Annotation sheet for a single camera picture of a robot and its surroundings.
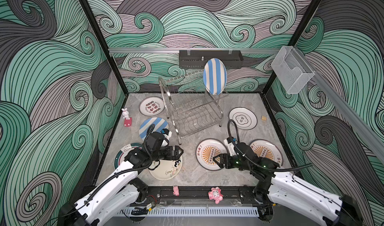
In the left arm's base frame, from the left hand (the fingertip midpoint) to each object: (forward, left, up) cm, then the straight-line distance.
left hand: (177, 150), depth 76 cm
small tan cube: (+30, -60, -11) cm, 68 cm away
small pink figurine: (-17, 0, -10) cm, 20 cm away
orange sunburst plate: (+5, -17, -12) cm, 21 cm away
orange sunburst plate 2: (+7, -54, -11) cm, 56 cm away
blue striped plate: (+24, +14, -13) cm, 31 cm away
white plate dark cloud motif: (+29, -46, -11) cm, 55 cm away
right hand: (-3, -21, -3) cm, 22 cm away
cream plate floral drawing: (-7, +6, -12) cm, 15 cm away
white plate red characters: (+39, +23, -12) cm, 47 cm away
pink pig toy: (-19, -20, -9) cm, 28 cm away
